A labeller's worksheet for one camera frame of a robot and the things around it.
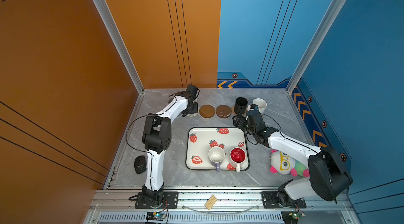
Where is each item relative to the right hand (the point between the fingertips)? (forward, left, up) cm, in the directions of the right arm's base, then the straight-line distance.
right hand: (236, 119), depth 89 cm
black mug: (+13, -5, -2) cm, 14 cm away
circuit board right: (-44, -21, -13) cm, 51 cm away
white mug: (+15, -19, -4) cm, 25 cm away
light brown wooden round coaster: (+14, +17, -10) cm, 24 cm away
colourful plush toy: (-23, -21, -5) cm, 32 cm away
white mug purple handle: (-16, +12, -11) cm, 23 cm away
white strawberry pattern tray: (-6, +21, -12) cm, 24 cm away
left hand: (+12, +27, -4) cm, 29 cm away
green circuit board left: (-44, +40, -13) cm, 61 cm away
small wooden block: (-39, +15, -11) cm, 43 cm away
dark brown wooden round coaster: (+14, +6, -10) cm, 18 cm away
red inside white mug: (-17, 0, -9) cm, 19 cm away
